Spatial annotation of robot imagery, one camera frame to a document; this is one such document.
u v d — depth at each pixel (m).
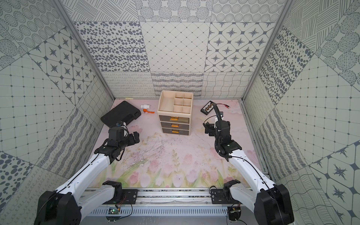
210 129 0.73
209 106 1.15
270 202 0.39
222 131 0.60
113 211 0.71
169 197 0.76
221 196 0.73
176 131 0.93
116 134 0.63
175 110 0.84
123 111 1.06
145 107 1.11
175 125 0.88
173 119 0.83
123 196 0.72
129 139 0.75
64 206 0.39
